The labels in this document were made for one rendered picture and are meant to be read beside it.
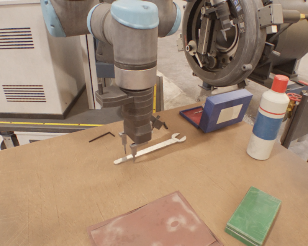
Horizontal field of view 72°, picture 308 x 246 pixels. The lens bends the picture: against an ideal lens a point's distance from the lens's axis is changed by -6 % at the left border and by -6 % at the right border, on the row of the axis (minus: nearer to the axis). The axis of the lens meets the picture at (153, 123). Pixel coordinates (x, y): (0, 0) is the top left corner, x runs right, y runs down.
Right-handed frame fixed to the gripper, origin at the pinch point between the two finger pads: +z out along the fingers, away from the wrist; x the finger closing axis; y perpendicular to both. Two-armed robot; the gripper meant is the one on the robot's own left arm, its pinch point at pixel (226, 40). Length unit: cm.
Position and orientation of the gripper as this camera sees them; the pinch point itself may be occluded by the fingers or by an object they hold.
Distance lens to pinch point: 141.6
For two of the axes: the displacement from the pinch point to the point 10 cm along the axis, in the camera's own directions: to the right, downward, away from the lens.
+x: 1.8, -4.1, 8.9
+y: 9.2, -2.6, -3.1
